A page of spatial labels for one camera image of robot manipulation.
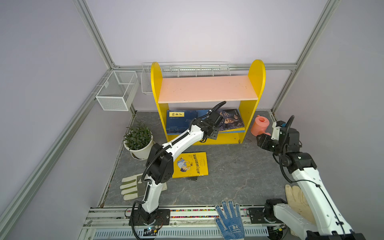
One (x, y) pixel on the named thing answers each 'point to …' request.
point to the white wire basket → (183, 69)
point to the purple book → (231, 120)
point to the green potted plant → (137, 136)
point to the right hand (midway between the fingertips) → (263, 138)
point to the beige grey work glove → (132, 187)
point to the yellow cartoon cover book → (235, 129)
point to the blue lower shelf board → (219, 132)
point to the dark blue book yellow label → (178, 121)
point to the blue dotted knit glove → (231, 227)
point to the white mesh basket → (118, 90)
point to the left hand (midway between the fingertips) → (211, 133)
